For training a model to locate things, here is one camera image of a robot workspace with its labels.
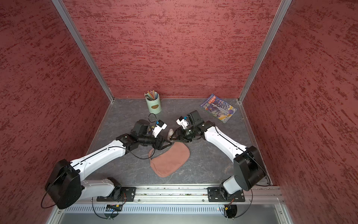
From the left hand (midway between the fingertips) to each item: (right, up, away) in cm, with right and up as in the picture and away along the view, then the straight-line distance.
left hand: (167, 144), depth 78 cm
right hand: (+3, +1, -1) cm, 4 cm away
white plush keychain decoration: (+1, +5, +6) cm, 8 cm away
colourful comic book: (+38, +21, +36) cm, 57 cm away
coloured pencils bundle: (-16, +31, +28) cm, 45 cm away
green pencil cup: (-13, +23, +26) cm, 37 cm away
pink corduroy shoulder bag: (+1, -13, +8) cm, 16 cm away
